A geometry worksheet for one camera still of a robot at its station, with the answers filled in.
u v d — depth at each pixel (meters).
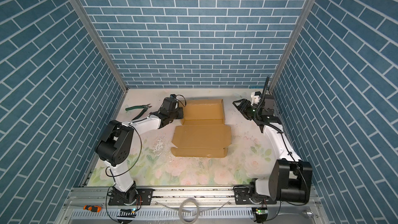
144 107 1.08
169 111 0.76
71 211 0.72
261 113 0.65
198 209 0.68
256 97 0.77
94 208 0.69
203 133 0.93
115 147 0.49
